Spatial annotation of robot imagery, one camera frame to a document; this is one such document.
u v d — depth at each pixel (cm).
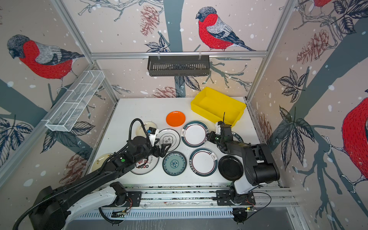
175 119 108
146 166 84
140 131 103
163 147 70
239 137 95
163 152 70
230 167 83
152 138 69
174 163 86
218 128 87
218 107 118
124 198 68
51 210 39
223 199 73
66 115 71
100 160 87
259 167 45
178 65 106
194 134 98
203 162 86
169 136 98
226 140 75
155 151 69
